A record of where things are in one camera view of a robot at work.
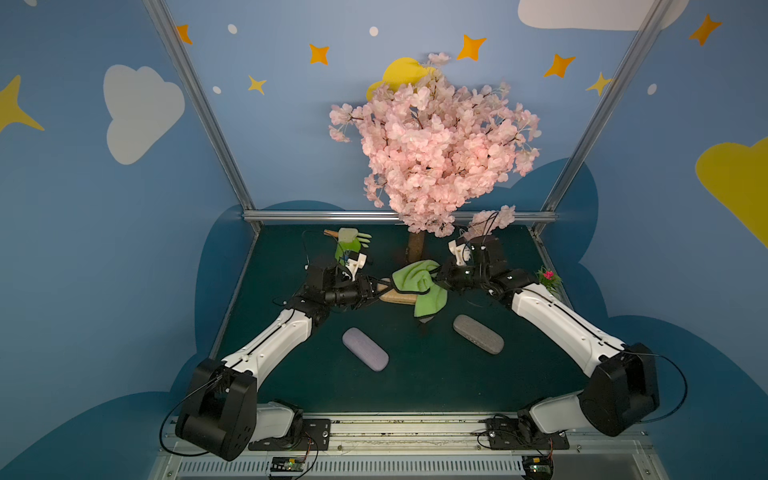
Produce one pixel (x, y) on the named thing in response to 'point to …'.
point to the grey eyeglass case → (478, 334)
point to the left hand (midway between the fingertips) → (392, 285)
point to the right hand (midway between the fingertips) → (429, 272)
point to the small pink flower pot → (549, 278)
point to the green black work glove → (350, 239)
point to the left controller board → (287, 464)
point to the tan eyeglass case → (396, 296)
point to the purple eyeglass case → (365, 349)
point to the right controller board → (537, 467)
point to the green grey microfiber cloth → (416, 276)
